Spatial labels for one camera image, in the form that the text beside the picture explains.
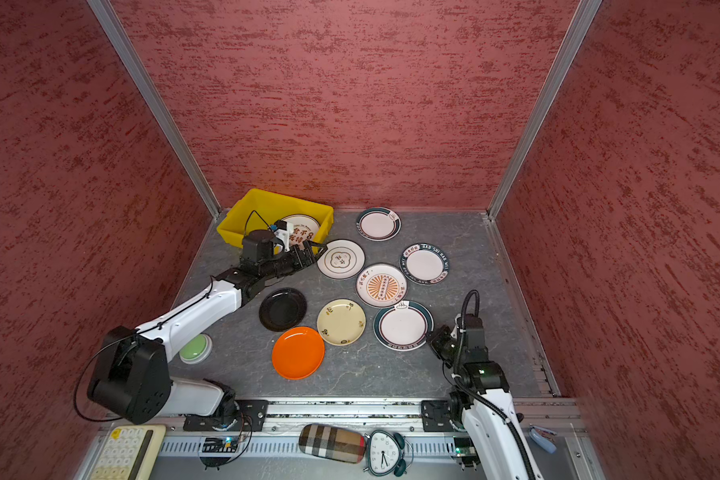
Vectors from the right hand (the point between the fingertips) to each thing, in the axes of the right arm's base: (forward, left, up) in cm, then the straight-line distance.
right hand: (421, 339), depth 83 cm
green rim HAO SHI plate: (+29, -6, -4) cm, 30 cm away
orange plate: (0, +36, -7) cm, 37 cm away
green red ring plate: (+49, +9, -5) cm, 50 cm away
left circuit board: (-23, +52, -5) cm, 57 cm away
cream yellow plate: (+8, +23, -4) cm, 25 cm away
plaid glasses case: (-23, +24, -1) cm, 34 cm away
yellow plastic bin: (+56, +59, -1) cm, 81 cm away
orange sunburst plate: (+20, +10, -4) cm, 23 cm away
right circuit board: (-25, -8, -5) cm, 27 cm away
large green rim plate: (+5, +4, -2) cm, 7 cm away
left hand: (+19, +28, +15) cm, 37 cm away
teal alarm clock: (-26, +11, 0) cm, 28 cm away
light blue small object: (-24, -27, -3) cm, 36 cm away
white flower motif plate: (+32, +23, -4) cm, 39 cm away
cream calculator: (-24, +71, -1) cm, 75 cm away
